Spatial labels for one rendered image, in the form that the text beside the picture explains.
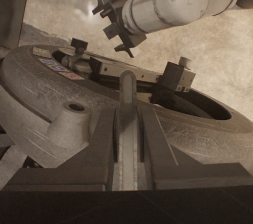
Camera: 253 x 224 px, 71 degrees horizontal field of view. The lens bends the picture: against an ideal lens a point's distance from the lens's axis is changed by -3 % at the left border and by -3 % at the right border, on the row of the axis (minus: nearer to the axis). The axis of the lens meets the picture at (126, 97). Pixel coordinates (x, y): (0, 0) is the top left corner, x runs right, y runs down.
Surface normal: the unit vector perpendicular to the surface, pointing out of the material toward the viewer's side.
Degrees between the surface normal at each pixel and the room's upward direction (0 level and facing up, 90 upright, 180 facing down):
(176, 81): 52
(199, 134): 67
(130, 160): 4
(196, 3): 23
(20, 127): 33
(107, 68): 38
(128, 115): 4
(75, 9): 0
